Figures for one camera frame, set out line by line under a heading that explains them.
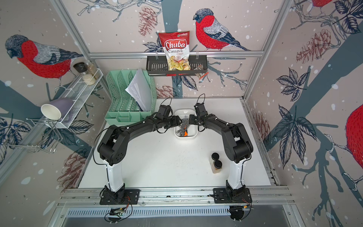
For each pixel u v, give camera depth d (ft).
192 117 2.90
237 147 1.67
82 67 2.55
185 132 3.23
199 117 2.69
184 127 3.30
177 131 3.21
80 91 2.74
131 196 2.40
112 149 1.68
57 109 2.00
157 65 3.12
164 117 2.49
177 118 2.87
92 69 2.81
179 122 2.85
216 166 2.44
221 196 2.39
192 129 3.30
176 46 2.66
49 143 2.28
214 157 2.57
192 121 2.90
